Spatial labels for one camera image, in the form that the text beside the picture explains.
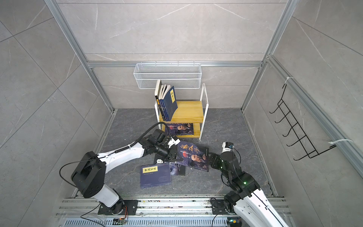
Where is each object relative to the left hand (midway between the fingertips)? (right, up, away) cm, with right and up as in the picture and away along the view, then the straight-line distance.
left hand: (184, 159), depth 76 cm
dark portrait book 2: (-3, +16, +23) cm, 28 cm away
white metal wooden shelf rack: (+6, +27, +16) cm, 32 cm away
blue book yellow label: (-8, +32, +8) cm, 34 cm away
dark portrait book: (+6, +1, +5) cm, 8 cm away
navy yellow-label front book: (-18, -11, +8) cm, 22 cm away
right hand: (+17, +2, 0) cm, 17 cm away
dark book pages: (-14, +28, +1) cm, 31 cm away
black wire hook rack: (+55, +9, -15) cm, 58 cm away
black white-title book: (-5, -9, +10) cm, 14 cm away
